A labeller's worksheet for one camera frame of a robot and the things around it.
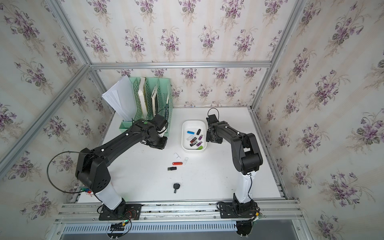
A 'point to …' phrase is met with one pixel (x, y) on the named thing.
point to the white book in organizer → (141, 94)
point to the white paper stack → (121, 96)
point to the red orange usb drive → (177, 163)
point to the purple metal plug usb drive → (199, 143)
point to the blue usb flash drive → (190, 132)
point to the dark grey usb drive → (171, 168)
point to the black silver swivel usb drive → (192, 144)
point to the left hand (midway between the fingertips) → (165, 147)
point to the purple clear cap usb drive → (200, 137)
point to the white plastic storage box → (194, 136)
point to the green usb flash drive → (200, 147)
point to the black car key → (176, 186)
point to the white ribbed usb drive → (177, 156)
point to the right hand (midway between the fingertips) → (213, 139)
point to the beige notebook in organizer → (152, 97)
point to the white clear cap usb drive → (189, 137)
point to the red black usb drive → (193, 139)
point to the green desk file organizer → (163, 101)
